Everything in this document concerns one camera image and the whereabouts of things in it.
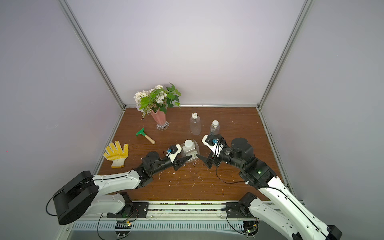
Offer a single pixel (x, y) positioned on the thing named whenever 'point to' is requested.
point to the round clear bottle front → (215, 128)
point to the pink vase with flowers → (155, 101)
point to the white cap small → (215, 123)
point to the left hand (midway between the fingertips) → (189, 153)
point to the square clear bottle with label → (190, 148)
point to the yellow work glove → (117, 157)
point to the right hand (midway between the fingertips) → (204, 142)
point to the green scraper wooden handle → (141, 131)
